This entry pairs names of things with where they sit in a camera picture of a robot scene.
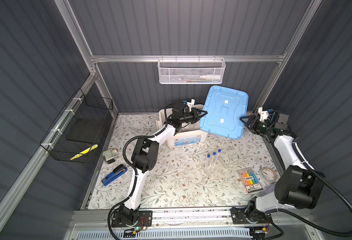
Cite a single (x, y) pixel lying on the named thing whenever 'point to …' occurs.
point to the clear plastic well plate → (214, 166)
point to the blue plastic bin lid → (225, 107)
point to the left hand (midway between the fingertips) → (208, 112)
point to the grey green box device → (108, 155)
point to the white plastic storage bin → (190, 134)
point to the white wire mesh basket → (191, 71)
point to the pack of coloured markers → (250, 179)
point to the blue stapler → (117, 172)
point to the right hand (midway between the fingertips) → (244, 121)
